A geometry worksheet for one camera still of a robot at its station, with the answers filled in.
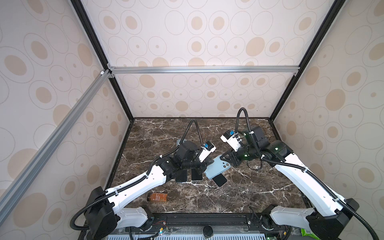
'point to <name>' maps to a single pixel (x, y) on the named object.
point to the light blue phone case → (178, 141)
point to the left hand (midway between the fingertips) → (216, 160)
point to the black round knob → (207, 231)
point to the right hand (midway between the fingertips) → (222, 156)
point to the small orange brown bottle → (157, 197)
